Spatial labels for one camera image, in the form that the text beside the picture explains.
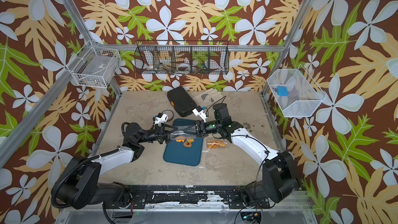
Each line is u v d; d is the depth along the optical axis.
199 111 0.72
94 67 0.86
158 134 0.66
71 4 0.75
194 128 0.69
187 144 0.91
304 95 0.77
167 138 0.72
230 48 0.91
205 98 1.15
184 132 0.69
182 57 0.98
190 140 0.93
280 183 0.43
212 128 0.68
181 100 1.08
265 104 1.18
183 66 0.99
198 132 0.65
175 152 0.88
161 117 0.75
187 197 0.76
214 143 0.91
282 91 0.86
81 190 0.42
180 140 0.93
